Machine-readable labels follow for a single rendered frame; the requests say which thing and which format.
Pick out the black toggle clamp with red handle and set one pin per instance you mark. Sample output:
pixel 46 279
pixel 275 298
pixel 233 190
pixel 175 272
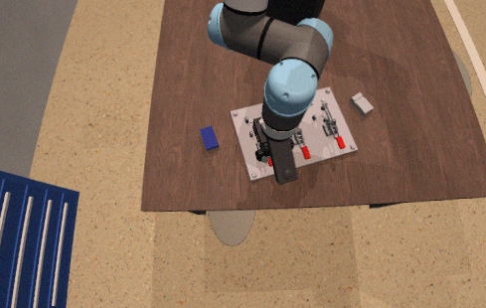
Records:
pixel 331 127

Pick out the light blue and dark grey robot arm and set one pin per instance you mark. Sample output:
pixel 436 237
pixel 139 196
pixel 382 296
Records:
pixel 241 26

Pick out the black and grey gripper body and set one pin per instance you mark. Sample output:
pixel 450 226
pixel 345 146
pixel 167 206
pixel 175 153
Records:
pixel 261 137

